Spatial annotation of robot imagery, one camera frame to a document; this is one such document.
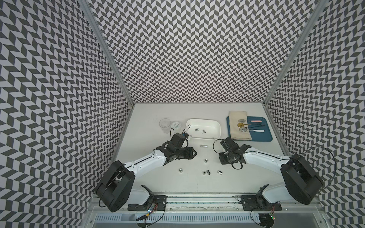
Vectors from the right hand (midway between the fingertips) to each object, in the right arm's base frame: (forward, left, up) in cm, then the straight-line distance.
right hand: (222, 161), depth 88 cm
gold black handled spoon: (+28, -18, +1) cm, 33 cm away
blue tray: (+18, -33, 0) cm, 37 cm away
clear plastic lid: (+23, +30, +7) cm, 38 cm away
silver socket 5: (-7, +2, +1) cm, 7 cm away
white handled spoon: (+23, -19, +1) cm, 30 cm away
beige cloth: (+20, -12, +1) cm, 23 cm away
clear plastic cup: (+23, +37, +9) cm, 45 cm away
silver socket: (+23, +15, +2) cm, 28 cm away
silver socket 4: (-7, +10, +1) cm, 12 cm away
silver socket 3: (-7, +12, +2) cm, 14 cm away
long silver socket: (+10, +11, +1) cm, 15 cm away
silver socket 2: (+23, +10, +1) cm, 25 cm away
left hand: (+2, +18, +7) cm, 20 cm away
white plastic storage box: (+24, +11, +2) cm, 26 cm away
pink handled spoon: (+31, -19, +2) cm, 36 cm away
